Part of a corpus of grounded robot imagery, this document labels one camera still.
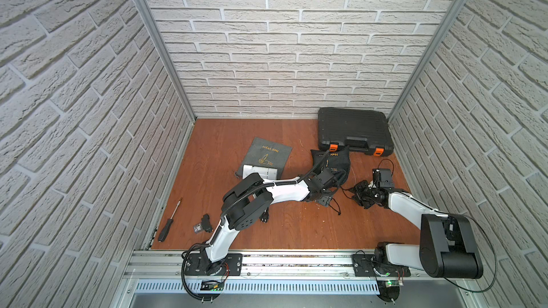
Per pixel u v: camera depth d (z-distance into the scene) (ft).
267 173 2.97
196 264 2.36
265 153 3.41
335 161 3.11
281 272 2.39
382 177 2.37
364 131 3.50
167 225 2.68
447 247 1.40
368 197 2.52
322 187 2.32
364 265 2.41
